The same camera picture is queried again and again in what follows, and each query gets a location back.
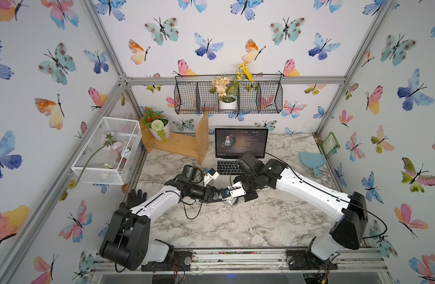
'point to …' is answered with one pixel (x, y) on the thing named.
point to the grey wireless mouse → (234, 202)
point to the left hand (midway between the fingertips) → (225, 199)
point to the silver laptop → (231, 143)
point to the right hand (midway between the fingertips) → (236, 188)
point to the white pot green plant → (158, 124)
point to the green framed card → (329, 143)
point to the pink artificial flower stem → (110, 141)
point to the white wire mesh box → (105, 156)
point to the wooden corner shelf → (194, 145)
